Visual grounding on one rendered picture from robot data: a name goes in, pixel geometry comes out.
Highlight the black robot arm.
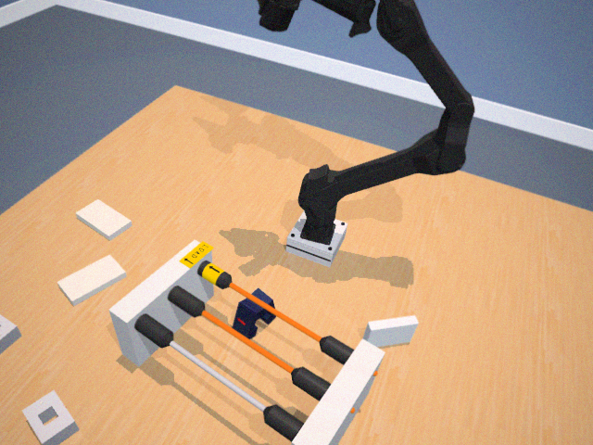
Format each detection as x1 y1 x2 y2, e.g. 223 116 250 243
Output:
298 0 474 245

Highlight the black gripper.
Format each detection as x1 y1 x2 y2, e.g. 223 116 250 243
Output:
257 0 328 32

